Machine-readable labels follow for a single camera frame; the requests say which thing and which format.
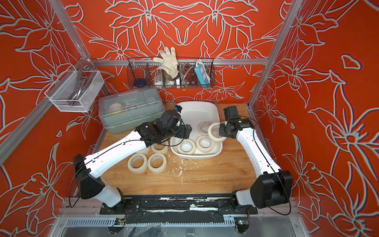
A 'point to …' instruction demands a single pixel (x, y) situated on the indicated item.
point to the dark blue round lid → (139, 82)
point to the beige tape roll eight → (161, 148)
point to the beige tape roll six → (205, 144)
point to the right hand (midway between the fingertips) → (221, 130)
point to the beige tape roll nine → (157, 163)
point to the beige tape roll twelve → (186, 153)
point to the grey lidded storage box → (122, 112)
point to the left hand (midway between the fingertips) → (185, 125)
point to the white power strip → (158, 80)
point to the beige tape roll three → (137, 163)
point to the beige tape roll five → (213, 138)
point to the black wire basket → (145, 73)
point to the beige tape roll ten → (203, 128)
